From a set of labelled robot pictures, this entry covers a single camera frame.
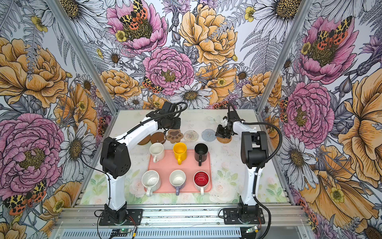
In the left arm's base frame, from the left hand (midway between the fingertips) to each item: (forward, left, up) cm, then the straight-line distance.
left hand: (177, 127), depth 93 cm
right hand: (0, -25, -10) cm, 27 cm away
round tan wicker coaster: (-1, -31, -13) cm, 34 cm away
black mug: (-12, -15, -10) cm, 21 cm away
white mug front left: (-28, +14, -13) cm, 34 cm away
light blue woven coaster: (+4, -21, -14) cm, 25 cm away
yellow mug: (-9, -1, -12) cm, 15 cm away
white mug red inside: (-28, -14, -12) cm, 34 cm away
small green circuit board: (-51, +25, -14) cm, 59 cm away
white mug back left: (-11, +13, -8) cm, 18 cm away
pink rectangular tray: (-19, -7, -15) cm, 25 cm away
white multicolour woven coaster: (+3, -8, -13) cm, 16 cm away
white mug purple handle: (-27, -1, -13) cm, 30 cm away
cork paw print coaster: (+4, +3, -13) cm, 14 cm away
